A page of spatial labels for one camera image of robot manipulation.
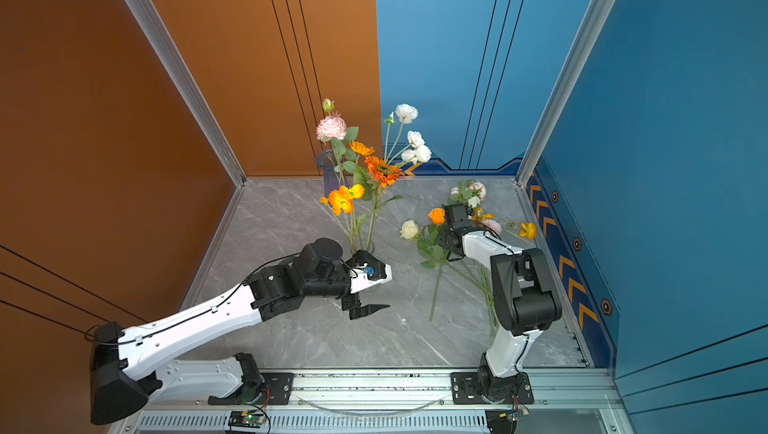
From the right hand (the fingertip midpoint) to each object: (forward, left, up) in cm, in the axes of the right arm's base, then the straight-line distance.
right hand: (443, 238), depth 99 cm
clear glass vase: (-13, +25, +16) cm, 32 cm away
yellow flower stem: (+4, -30, -2) cm, 30 cm away
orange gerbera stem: (-11, +21, +28) cm, 37 cm away
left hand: (-24, +18, +19) cm, 36 cm away
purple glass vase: (+21, +39, +16) cm, 48 cm away
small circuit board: (-49, +52, -4) cm, 71 cm away
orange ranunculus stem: (-3, +5, -2) cm, 6 cm away
